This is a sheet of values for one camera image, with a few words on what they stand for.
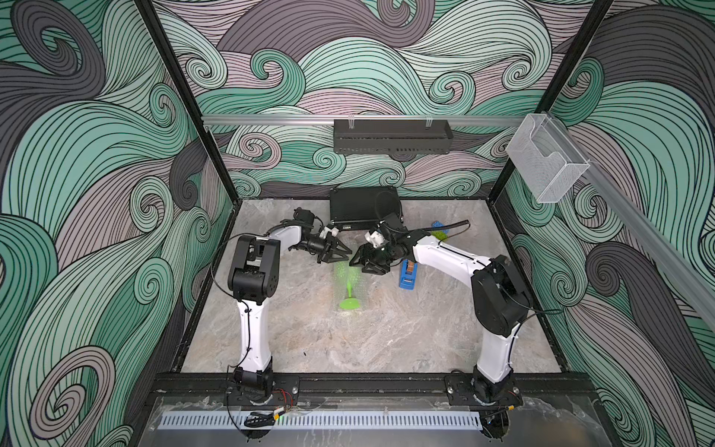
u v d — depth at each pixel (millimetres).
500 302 487
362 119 943
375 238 854
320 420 697
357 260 818
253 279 567
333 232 946
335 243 876
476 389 655
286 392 718
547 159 774
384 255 766
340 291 869
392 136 963
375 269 805
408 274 929
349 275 893
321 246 870
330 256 879
